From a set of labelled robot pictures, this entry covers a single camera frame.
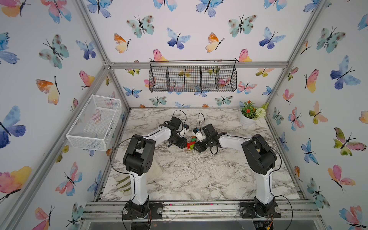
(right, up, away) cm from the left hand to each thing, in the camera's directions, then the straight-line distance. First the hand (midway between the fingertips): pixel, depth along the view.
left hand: (184, 141), depth 98 cm
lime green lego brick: (+5, -3, -2) cm, 7 cm away
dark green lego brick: (+6, +1, +1) cm, 7 cm away
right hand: (+9, -2, 0) cm, 9 cm away
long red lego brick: (+3, -1, -2) cm, 4 cm away
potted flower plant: (+45, +19, +1) cm, 49 cm away
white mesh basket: (-53, +10, -13) cm, 56 cm away
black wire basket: (+6, +45, +1) cm, 45 cm away
